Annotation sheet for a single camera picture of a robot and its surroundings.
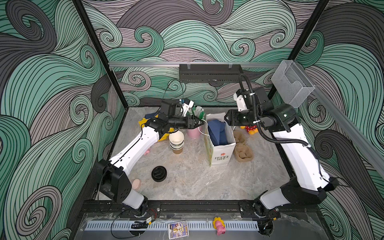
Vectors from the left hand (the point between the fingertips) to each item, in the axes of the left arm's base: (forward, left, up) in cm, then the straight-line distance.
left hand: (202, 122), depth 71 cm
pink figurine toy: (-38, -8, -27) cm, 48 cm away
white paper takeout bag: (-10, -10, -15) cm, 20 cm away
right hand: (-2, -12, +6) cm, 13 cm away
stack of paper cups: (+1, +14, -20) cm, 24 cm away
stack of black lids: (-15, +23, -29) cm, 40 cm away
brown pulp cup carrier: (-1, -28, -28) cm, 39 cm away
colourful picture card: (-41, +11, -29) cm, 51 cm away
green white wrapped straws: (+18, +1, -11) cm, 21 cm away
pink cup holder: (+12, +3, -27) cm, 30 cm away
